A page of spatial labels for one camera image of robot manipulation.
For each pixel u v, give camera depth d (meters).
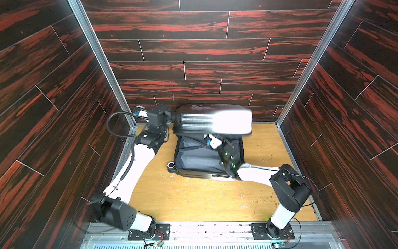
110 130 0.60
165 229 0.75
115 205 0.39
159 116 0.53
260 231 0.73
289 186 0.50
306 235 0.73
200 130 0.71
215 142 0.72
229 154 0.64
